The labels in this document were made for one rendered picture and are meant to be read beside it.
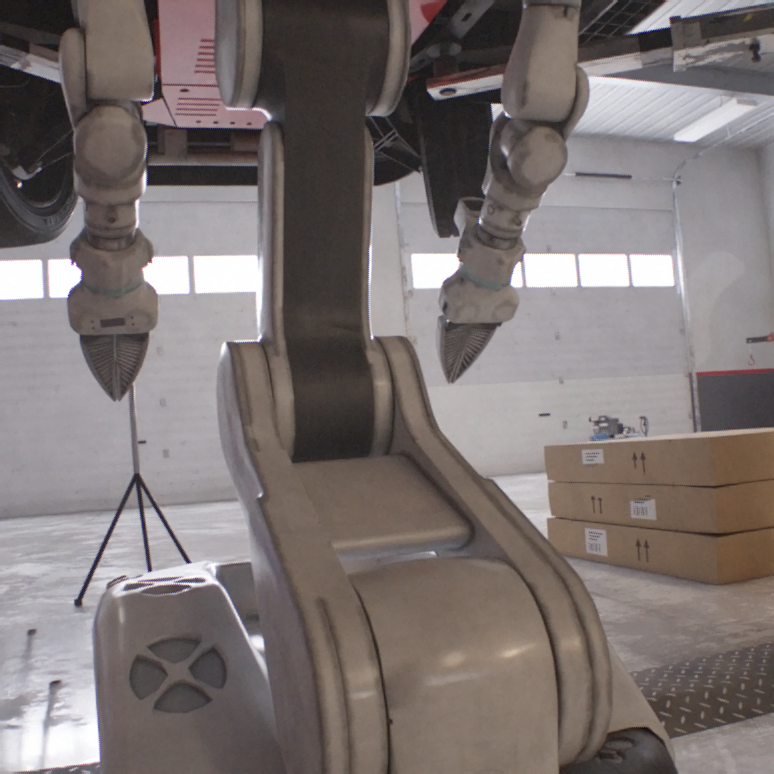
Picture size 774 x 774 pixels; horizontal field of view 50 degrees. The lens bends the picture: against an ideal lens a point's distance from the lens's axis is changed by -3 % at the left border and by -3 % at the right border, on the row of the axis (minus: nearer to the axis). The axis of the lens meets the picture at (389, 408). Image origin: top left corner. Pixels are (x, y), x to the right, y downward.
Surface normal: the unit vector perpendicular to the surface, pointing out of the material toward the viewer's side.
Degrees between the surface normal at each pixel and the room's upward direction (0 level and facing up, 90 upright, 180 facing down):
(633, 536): 90
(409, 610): 47
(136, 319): 140
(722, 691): 23
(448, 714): 89
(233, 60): 104
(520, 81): 85
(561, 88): 111
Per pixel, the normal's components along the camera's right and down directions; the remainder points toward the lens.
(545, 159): 0.29, 0.69
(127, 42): 0.36, 0.26
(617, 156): 0.29, -0.07
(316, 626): 0.14, -0.77
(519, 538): 0.07, -0.92
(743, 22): -0.33, -0.02
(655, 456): -0.95, 0.06
